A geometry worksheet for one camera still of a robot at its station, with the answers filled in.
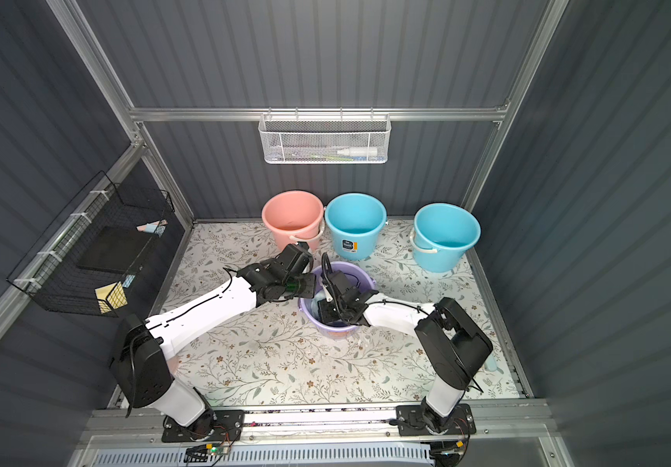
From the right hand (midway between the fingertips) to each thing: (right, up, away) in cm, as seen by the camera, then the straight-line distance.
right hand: (319, 312), depth 88 cm
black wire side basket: (-55, +18, -17) cm, 60 cm away
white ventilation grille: (-10, -31, -17) cm, 37 cm away
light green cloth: (-1, +2, -4) cm, 5 cm away
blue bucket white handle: (+40, +25, +9) cm, 48 cm away
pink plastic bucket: (-11, +32, +19) cm, 38 cm away
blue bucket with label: (+13, +30, +24) cm, 41 cm away
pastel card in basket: (-46, +26, -6) cm, 53 cm away
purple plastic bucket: (+12, +12, -7) cm, 18 cm away
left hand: (0, +8, -7) cm, 11 cm away
